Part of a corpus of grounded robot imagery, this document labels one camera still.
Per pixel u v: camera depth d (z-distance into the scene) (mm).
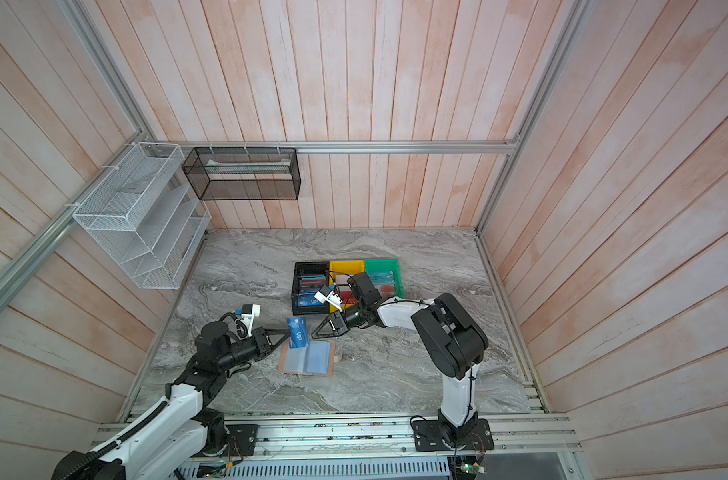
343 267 1019
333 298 812
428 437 731
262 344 710
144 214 729
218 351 646
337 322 767
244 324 739
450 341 503
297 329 804
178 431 536
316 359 854
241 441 730
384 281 1025
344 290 812
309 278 1015
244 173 1038
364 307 752
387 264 1010
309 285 1011
